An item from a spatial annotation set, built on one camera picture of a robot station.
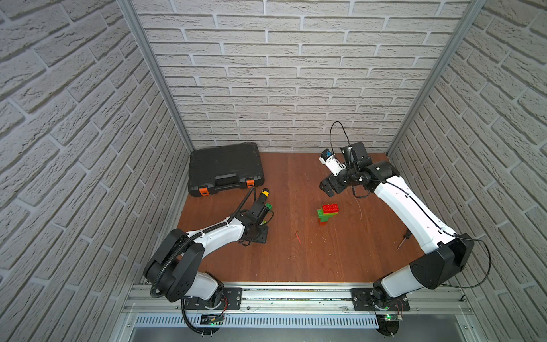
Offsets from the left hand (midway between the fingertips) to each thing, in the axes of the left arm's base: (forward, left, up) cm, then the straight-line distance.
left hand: (263, 232), depth 88 cm
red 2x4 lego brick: (+5, -27, +12) cm, 30 cm away
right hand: (+12, -28, +23) cm, 38 cm away
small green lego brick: (+13, -2, 0) cm, 13 cm away
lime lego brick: (+4, -28, +9) cm, 29 cm away
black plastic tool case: (+31, +18, +7) cm, 37 cm away
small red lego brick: (+4, -26, 0) cm, 27 cm away
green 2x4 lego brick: (+4, -25, +6) cm, 26 cm away
